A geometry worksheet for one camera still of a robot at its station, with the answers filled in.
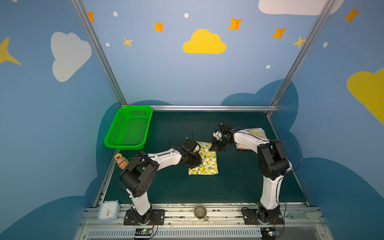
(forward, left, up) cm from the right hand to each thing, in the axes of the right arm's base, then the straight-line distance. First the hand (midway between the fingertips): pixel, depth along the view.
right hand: (211, 148), depth 96 cm
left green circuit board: (-47, +33, -4) cm, 57 cm away
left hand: (-11, +4, 0) cm, 11 cm away
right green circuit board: (-43, -27, -6) cm, 52 cm away
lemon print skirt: (-11, +1, -2) cm, 11 cm away
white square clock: (-40, +52, -1) cm, 65 cm away
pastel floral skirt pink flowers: (+18, -34, -3) cm, 39 cm away
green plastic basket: (+15, +62, -4) cm, 64 cm away
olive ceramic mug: (-36, +6, -4) cm, 37 cm away
